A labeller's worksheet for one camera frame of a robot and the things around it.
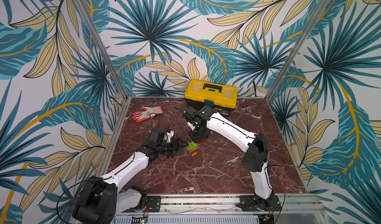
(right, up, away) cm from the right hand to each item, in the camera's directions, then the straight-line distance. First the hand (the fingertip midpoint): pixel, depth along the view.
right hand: (197, 139), depth 82 cm
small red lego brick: (+1, -2, -2) cm, 3 cm away
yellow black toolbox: (+17, +24, +15) cm, 33 cm away
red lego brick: (-2, -7, 0) cm, 7 cm away
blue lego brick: (-3, -6, -1) cm, 7 cm away
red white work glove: (-36, +14, +25) cm, 46 cm away
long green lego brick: (-5, -3, -4) cm, 8 cm away
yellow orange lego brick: (-1, -10, +6) cm, 12 cm away
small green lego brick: (-3, -3, -3) cm, 5 cm away
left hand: (-6, -4, -3) cm, 8 cm away
